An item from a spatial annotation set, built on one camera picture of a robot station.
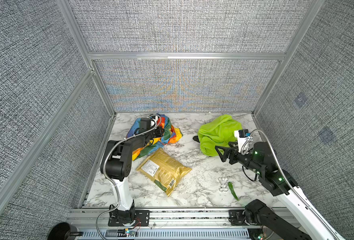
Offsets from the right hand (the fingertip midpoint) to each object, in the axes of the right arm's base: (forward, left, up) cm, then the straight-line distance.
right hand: (221, 144), depth 69 cm
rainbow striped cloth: (+22, +25, -20) cm, 39 cm away
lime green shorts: (+19, -5, -14) cm, 24 cm away
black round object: (-31, +73, -24) cm, 83 cm away
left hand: (+25, +31, -18) cm, 43 cm away
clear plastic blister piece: (-7, -5, -28) cm, 29 cm away
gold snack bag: (-3, +28, -19) cm, 34 cm away
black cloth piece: (+20, +8, -22) cm, 31 cm away
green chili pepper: (-9, -9, -27) cm, 30 cm away
